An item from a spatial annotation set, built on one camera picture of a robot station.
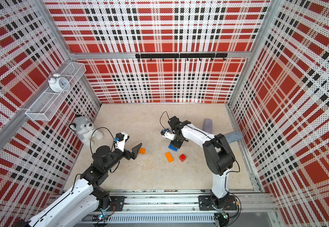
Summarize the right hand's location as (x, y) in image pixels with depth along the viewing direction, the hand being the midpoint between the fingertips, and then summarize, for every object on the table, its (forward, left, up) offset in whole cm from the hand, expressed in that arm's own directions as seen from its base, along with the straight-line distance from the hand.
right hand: (179, 142), depth 92 cm
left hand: (-6, +24, +14) cm, 29 cm away
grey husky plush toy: (+3, +59, +11) cm, 60 cm away
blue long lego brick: (-1, +6, -4) cm, 7 cm away
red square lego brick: (-10, -2, -2) cm, 10 cm away
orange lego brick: (-9, +7, -4) cm, 12 cm away
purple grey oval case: (+16, -22, -4) cm, 27 cm away
